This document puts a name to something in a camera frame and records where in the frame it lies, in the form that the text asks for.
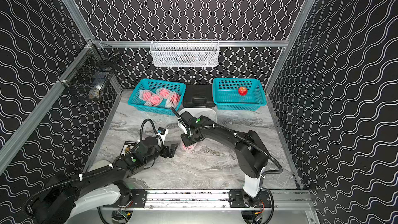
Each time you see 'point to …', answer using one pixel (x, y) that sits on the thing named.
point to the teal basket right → (225, 94)
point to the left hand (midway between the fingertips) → (171, 139)
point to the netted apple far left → (144, 94)
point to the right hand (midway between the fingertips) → (187, 140)
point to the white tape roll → (101, 164)
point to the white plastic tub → (210, 113)
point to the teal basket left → (172, 93)
